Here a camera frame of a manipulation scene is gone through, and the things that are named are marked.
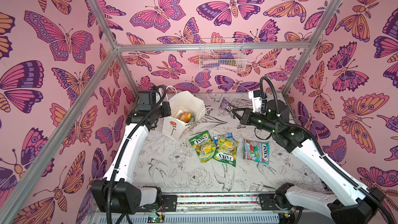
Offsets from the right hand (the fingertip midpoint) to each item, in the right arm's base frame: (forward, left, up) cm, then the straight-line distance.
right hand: (233, 108), depth 67 cm
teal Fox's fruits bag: (-5, -17, -32) cm, 36 cm away
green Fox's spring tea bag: (-2, +13, -32) cm, 34 cm away
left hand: (+8, +30, -7) cm, 32 cm away
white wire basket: (+43, 0, 0) cm, 43 cm away
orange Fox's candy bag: (+14, +23, -24) cm, 36 cm away
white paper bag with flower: (+22, +24, -27) cm, 43 cm away
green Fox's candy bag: (-5, 0, -32) cm, 32 cm away
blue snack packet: (+6, -3, -34) cm, 35 cm away
